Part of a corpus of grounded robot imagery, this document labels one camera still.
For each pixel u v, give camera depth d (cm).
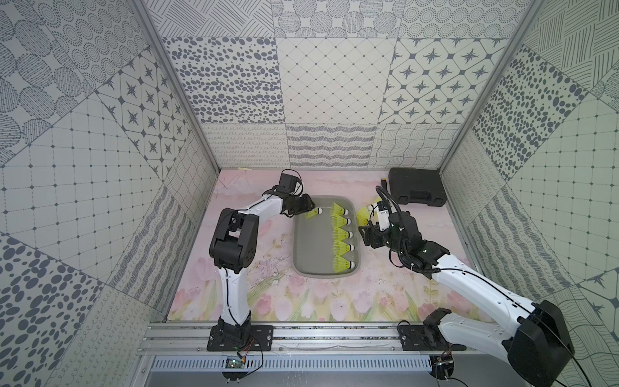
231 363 71
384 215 71
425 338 65
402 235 60
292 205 86
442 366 73
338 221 98
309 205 93
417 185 114
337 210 101
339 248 88
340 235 95
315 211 101
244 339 66
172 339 75
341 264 86
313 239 97
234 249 54
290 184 82
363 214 101
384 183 115
